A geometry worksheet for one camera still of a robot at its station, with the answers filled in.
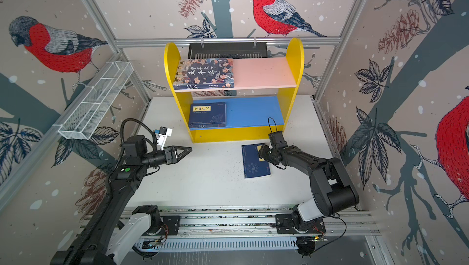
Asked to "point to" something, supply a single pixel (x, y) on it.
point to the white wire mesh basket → (96, 99)
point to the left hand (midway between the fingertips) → (186, 151)
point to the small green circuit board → (151, 244)
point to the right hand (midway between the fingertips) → (260, 156)
